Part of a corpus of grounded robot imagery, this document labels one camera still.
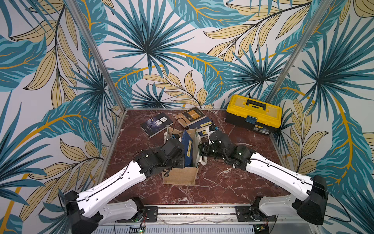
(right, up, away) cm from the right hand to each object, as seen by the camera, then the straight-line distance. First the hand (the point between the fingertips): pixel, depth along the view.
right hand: (197, 146), depth 74 cm
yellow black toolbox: (+41, +16, +21) cm, 49 cm away
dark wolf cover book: (-30, +11, +34) cm, 46 cm away
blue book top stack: (+7, +12, +33) cm, 36 cm away
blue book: (-5, -1, +2) cm, 6 cm away
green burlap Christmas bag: (-6, -17, +5) cm, 19 cm away
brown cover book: (-3, +17, +39) cm, 43 cm away
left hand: (-7, -7, -4) cm, 11 cm away
